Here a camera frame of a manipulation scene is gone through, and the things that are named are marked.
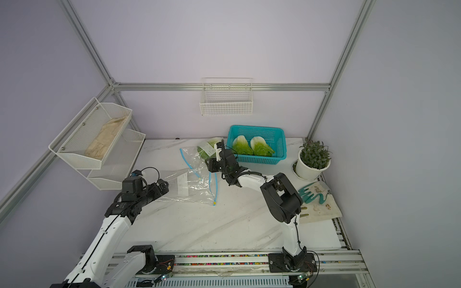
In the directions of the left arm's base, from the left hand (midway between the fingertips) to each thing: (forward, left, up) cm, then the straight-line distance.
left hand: (160, 190), depth 83 cm
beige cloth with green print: (-2, -79, -12) cm, 80 cm away
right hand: (+18, -22, -1) cm, 28 cm away
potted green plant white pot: (+17, -75, +4) cm, 77 cm away
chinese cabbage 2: (+31, -39, -3) cm, 50 cm away
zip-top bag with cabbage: (+26, -13, -6) cm, 30 cm away
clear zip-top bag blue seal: (+8, -14, -8) cm, 18 cm away
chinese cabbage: (+30, -50, -3) cm, 58 cm away
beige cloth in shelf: (+12, +24, +18) cm, 32 cm away
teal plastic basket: (+44, -61, -8) cm, 76 cm away
